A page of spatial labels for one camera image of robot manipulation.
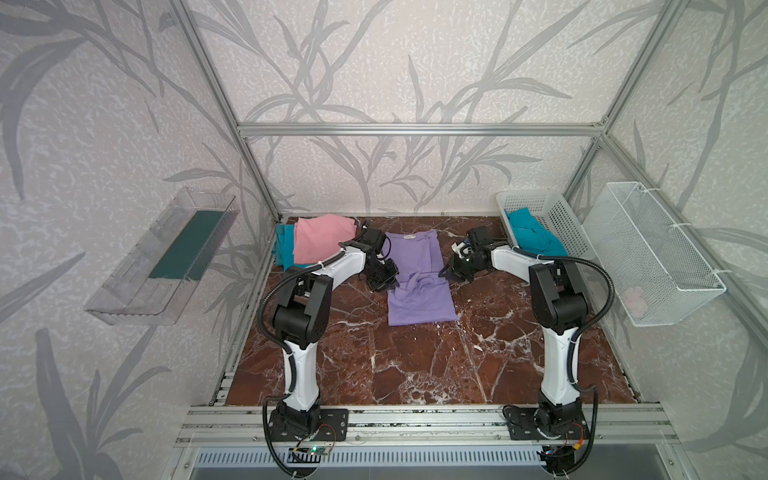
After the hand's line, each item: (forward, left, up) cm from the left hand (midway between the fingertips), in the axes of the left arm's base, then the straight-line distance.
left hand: (403, 272), depth 95 cm
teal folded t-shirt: (+11, +42, -3) cm, 44 cm away
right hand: (+5, -13, -3) cm, 14 cm away
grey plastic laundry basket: (+32, -59, -3) cm, 67 cm away
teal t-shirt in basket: (+17, -47, -2) cm, 50 cm away
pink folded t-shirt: (+15, +31, -1) cm, 34 cm away
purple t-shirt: (-5, -6, -6) cm, 10 cm away
